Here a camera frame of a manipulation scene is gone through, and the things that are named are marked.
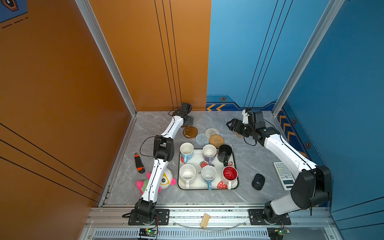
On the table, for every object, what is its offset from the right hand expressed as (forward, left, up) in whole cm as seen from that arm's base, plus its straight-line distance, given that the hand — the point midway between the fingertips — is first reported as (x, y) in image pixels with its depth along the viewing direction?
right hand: (230, 125), depth 85 cm
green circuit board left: (-48, +43, -22) cm, 68 cm away
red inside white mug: (-21, +1, -18) cm, 28 cm away
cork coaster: (-8, -3, +2) cm, 9 cm away
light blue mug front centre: (-21, +13, -19) cm, 31 cm away
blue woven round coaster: (+4, +17, -19) cm, 26 cm away
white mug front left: (-20, +26, -19) cm, 38 cm away
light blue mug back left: (-7, +26, -14) cm, 30 cm away
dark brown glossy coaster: (+12, +25, -20) cm, 34 cm away
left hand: (+23, +29, -18) cm, 41 cm away
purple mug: (-6, +12, -19) cm, 23 cm away
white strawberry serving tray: (-26, +7, -21) cm, 34 cm away
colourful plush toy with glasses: (-26, +36, -14) cm, 47 cm away
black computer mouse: (-25, -15, -19) cm, 35 cm away
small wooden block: (-44, +16, -20) cm, 51 cm away
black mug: (-8, +2, -16) cm, 18 cm away
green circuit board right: (-48, -19, -23) cm, 57 cm away
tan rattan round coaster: (+3, +6, -19) cm, 21 cm away
